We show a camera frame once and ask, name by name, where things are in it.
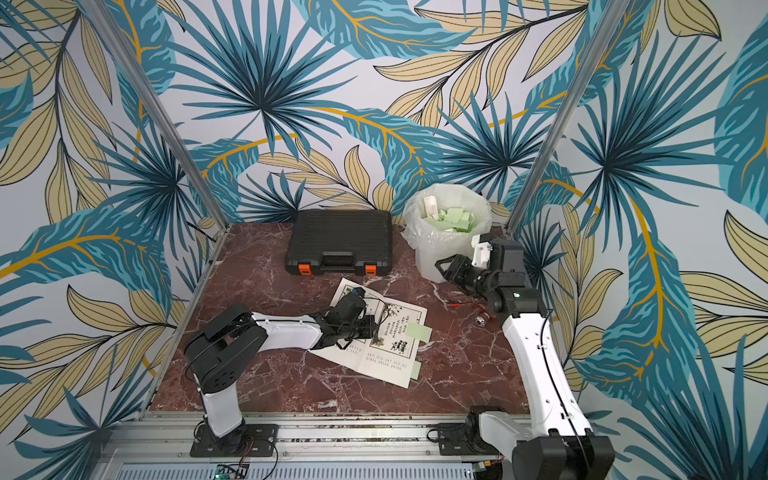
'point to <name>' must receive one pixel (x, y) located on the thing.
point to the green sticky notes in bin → (452, 220)
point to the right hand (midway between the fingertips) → (442, 266)
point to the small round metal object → (480, 321)
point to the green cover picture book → (390, 355)
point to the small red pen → (459, 305)
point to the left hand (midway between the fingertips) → (375, 330)
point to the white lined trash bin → (432, 244)
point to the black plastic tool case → (341, 243)
